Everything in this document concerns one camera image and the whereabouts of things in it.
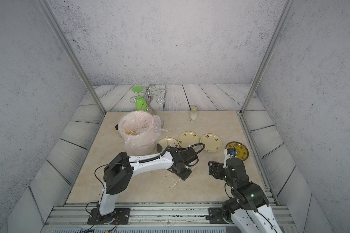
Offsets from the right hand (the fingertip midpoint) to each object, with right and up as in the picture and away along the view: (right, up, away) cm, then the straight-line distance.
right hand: (216, 164), depth 73 cm
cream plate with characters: (+5, +7, +30) cm, 32 cm away
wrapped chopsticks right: (-21, -14, +11) cm, 28 cm away
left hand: (-14, -11, +10) cm, 20 cm away
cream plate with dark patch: (-29, +7, +29) cm, 42 cm away
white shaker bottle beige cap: (-8, +27, +39) cm, 48 cm away
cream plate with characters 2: (-13, +9, +30) cm, 34 cm away
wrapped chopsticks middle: (-11, -1, -2) cm, 11 cm away
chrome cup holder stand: (-38, +37, +19) cm, 56 cm away
